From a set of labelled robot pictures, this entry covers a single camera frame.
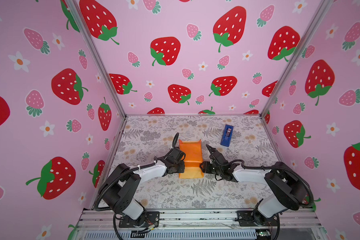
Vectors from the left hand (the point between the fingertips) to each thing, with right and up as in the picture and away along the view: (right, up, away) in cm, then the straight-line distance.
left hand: (182, 166), depth 91 cm
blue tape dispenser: (+31, +19, +10) cm, 37 cm away
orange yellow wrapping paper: (+7, +5, 0) cm, 9 cm away
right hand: (+11, 0, -1) cm, 11 cm away
